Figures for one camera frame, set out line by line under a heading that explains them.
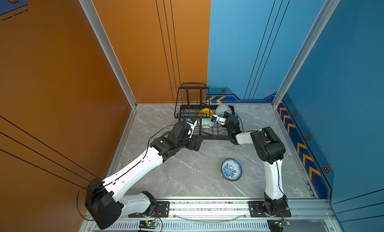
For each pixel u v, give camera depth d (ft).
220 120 3.01
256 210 2.38
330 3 2.33
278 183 2.00
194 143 2.21
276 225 2.29
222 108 3.67
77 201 1.50
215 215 2.38
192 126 2.23
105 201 1.23
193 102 3.48
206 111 3.46
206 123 3.38
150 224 2.31
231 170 2.73
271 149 1.90
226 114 3.25
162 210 2.43
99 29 2.58
